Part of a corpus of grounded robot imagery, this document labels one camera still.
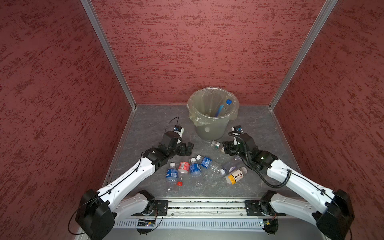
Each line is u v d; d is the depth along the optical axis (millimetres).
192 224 775
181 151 701
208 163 836
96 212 379
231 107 898
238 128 689
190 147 717
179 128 707
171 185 824
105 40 831
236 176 797
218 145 943
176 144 631
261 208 671
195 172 819
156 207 736
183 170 831
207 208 758
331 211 387
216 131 913
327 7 711
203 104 984
